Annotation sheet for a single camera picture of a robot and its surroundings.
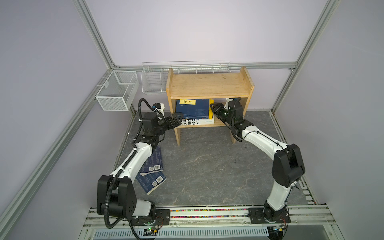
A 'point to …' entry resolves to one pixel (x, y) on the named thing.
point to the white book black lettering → (193, 122)
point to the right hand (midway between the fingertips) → (209, 105)
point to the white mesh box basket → (118, 90)
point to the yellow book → (211, 101)
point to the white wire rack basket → (154, 74)
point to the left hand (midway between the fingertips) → (178, 117)
